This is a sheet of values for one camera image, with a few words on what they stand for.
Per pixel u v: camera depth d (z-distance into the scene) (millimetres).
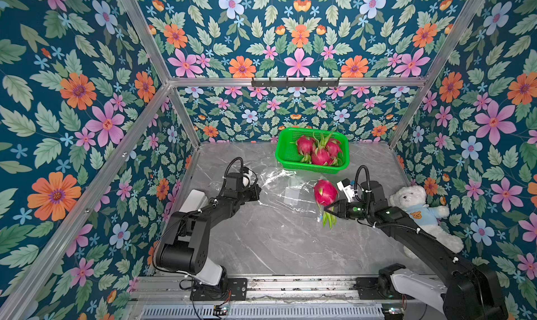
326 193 769
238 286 737
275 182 983
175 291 748
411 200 862
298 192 983
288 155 1117
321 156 989
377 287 699
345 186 748
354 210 692
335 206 759
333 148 1071
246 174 841
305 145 1077
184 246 448
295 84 924
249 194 817
